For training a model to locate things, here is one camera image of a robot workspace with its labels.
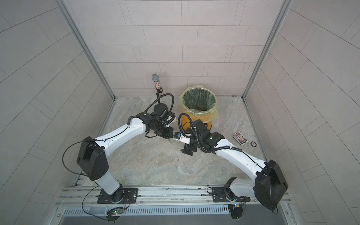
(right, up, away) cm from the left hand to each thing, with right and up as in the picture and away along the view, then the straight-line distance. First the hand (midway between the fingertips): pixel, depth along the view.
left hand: (175, 134), depth 82 cm
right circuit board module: (+31, -35, -13) cm, 48 cm away
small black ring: (+49, -9, +7) cm, 51 cm away
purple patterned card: (+42, -4, +9) cm, 43 cm away
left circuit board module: (-27, -34, -17) cm, 47 cm away
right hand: (+5, -3, -3) cm, 6 cm away
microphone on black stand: (-12, +34, +4) cm, 37 cm away
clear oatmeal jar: (-2, -2, -6) cm, 7 cm away
